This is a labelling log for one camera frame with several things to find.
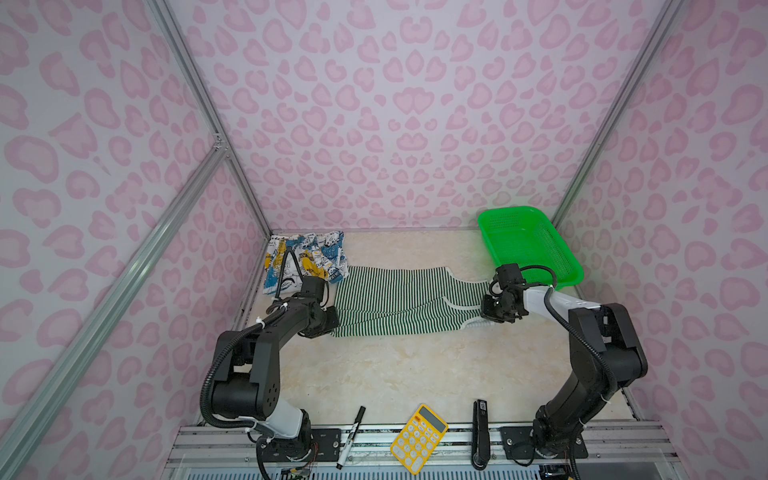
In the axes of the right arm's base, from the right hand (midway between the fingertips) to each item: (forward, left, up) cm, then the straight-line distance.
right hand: (484, 310), depth 95 cm
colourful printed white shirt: (+19, +56, +4) cm, 60 cm away
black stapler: (-35, +7, +1) cm, 36 cm away
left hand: (-5, +47, +1) cm, 47 cm away
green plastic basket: (+34, -22, -2) cm, 41 cm away
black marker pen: (-36, +38, 0) cm, 52 cm away
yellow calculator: (-36, +22, 0) cm, 42 cm away
